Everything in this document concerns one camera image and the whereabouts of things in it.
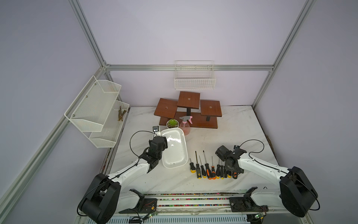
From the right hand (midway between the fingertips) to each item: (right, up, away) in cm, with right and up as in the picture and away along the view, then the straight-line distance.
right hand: (235, 168), depth 84 cm
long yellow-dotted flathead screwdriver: (-23, -1, 0) cm, 23 cm away
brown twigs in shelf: (-78, +34, +14) cm, 86 cm away
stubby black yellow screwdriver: (-26, 0, +2) cm, 26 cm away
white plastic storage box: (-37, +7, +7) cm, 39 cm away
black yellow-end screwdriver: (-9, -2, 0) cm, 9 cm away
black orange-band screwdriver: (-14, -3, 0) cm, 14 cm away
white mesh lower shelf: (-81, +25, +10) cm, 85 cm away
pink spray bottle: (-31, +26, +13) cm, 43 cm away
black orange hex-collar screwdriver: (-17, -1, +1) cm, 17 cm away
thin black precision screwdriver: (-20, 0, +3) cm, 21 cm away
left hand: (-47, +19, +3) cm, 51 cm away
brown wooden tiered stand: (-29, +40, +9) cm, 50 cm away
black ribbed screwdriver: (-11, -3, 0) cm, 11 cm away
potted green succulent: (-40, +28, +14) cm, 51 cm away
